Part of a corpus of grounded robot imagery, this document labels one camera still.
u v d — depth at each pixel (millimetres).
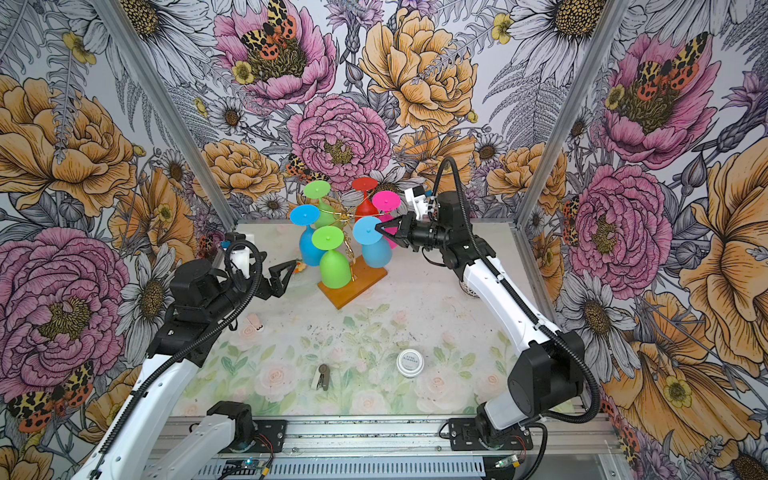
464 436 740
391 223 702
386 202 797
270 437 733
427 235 647
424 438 759
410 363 802
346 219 796
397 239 651
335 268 765
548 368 416
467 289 992
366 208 903
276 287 624
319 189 831
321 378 812
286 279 662
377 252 785
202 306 521
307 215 762
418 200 697
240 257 605
